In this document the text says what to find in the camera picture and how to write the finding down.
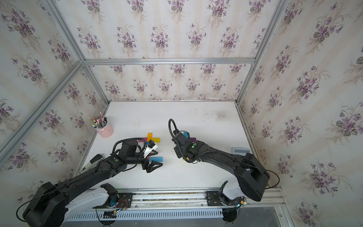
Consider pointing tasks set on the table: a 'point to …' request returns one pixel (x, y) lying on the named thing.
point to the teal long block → (185, 134)
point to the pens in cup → (99, 123)
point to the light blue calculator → (240, 151)
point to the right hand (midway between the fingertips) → (181, 147)
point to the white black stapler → (92, 164)
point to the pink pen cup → (106, 131)
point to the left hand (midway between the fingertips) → (159, 159)
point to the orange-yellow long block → (149, 136)
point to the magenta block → (145, 139)
